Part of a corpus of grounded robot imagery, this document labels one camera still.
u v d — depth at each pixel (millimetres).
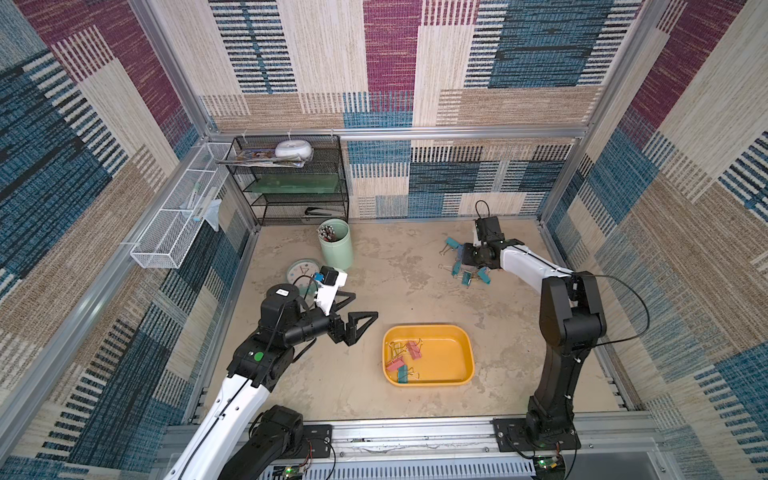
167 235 918
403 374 827
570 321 527
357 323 588
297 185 942
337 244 962
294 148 895
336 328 587
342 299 715
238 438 459
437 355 869
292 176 1073
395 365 831
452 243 1121
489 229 809
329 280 586
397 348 869
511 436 731
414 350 858
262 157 919
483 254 757
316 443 741
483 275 1026
